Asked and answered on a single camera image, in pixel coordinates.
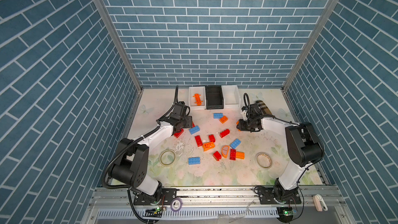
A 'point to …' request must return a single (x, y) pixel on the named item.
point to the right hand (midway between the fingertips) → (239, 126)
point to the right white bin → (231, 96)
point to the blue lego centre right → (235, 143)
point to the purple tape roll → (172, 202)
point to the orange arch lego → (225, 149)
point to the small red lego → (211, 138)
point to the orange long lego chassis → (198, 100)
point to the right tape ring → (264, 160)
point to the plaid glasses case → (263, 108)
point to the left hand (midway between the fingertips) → (191, 120)
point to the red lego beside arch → (232, 156)
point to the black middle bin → (214, 97)
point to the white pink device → (320, 204)
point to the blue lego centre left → (194, 130)
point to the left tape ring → (167, 150)
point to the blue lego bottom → (194, 160)
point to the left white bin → (200, 90)
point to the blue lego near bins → (217, 115)
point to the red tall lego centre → (198, 141)
